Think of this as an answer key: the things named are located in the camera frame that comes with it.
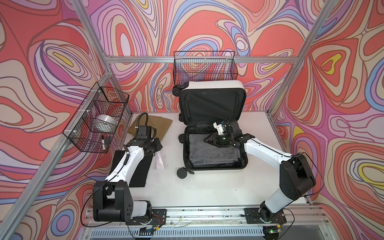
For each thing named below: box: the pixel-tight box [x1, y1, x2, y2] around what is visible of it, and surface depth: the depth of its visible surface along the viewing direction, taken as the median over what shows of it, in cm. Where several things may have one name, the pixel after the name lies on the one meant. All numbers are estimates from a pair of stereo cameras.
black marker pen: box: [101, 134, 106, 152], surface depth 73 cm
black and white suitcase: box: [172, 80, 248, 179], surface depth 89 cm
